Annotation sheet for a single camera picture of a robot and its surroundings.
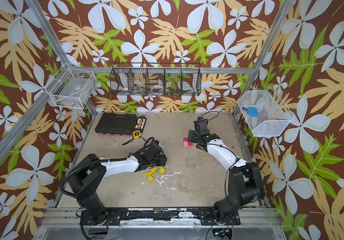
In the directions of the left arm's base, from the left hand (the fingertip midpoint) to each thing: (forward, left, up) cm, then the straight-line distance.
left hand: (163, 157), depth 92 cm
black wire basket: (+43, +6, +27) cm, 51 cm away
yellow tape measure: (+18, +20, -2) cm, 27 cm away
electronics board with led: (-38, -30, -8) cm, 49 cm away
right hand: (+11, -18, +10) cm, 23 cm away
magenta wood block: (+16, -15, -5) cm, 23 cm away
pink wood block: (+10, -14, -1) cm, 17 cm away
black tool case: (+27, +36, 0) cm, 45 cm away
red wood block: (+10, -17, -1) cm, 20 cm away
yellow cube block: (-13, +7, -1) cm, 15 cm away
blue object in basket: (+18, -51, +23) cm, 59 cm away
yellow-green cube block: (-8, +1, -2) cm, 9 cm away
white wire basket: (+29, +54, +30) cm, 68 cm away
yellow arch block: (-9, +7, -2) cm, 12 cm away
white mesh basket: (+11, -59, +27) cm, 66 cm away
